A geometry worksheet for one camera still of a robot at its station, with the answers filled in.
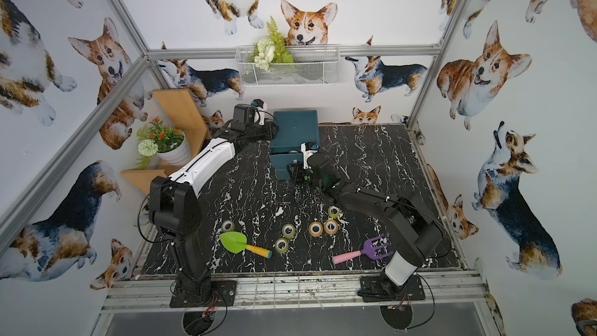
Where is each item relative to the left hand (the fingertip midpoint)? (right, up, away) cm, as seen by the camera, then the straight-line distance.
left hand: (272, 122), depth 92 cm
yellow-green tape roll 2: (+7, -41, -5) cm, 42 cm away
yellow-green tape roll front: (+5, -45, -8) cm, 46 cm away
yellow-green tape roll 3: (-16, -40, -4) cm, 43 cm away
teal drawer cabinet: (+9, -2, -1) cm, 9 cm away
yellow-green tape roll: (+25, -37, -1) cm, 44 cm away
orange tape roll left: (+17, -41, -4) cm, 44 cm away
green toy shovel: (-11, -44, -8) cm, 46 cm away
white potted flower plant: (-41, -9, +2) cm, 42 cm away
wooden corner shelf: (-43, -2, +16) cm, 46 cm away
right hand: (+10, -14, -6) cm, 18 cm away
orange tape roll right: (+23, -40, -4) cm, 46 cm away
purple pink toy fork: (+36, -47, -9) cm, 60 cm away
